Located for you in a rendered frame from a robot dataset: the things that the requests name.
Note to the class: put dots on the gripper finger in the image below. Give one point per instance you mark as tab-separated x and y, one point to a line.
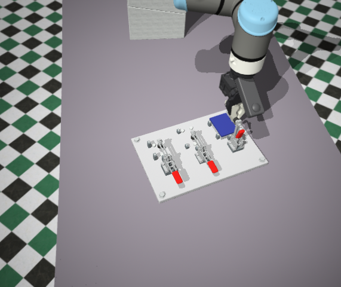
241	110
232	108

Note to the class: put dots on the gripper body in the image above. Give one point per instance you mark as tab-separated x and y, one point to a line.
228	86

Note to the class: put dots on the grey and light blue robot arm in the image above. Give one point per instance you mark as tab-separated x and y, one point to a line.
254	22

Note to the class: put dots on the toggle clamp with red handle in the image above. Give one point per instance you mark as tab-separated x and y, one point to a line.
169	168
203	157

